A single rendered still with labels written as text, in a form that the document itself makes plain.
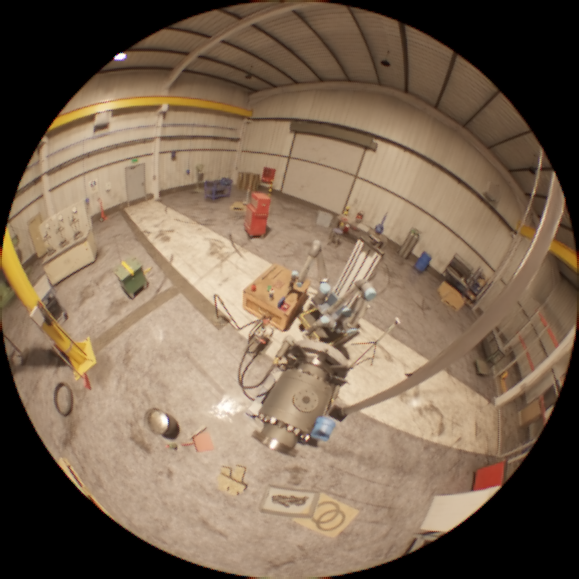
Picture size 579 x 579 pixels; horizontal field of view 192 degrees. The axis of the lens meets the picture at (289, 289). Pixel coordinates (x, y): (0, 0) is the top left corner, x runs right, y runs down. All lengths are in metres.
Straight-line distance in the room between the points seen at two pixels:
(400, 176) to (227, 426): 10.08
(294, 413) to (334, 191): 9.44
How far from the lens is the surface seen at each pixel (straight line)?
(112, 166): 10.54
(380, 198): 9.32
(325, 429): 1.44
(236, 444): 2.36
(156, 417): 2.26
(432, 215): 9.52
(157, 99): 10.72
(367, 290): 1.68
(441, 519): 4.31
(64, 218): 6.43
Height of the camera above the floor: 2.35
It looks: 41 degrees down
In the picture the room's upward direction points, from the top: 17 degrees clockwise
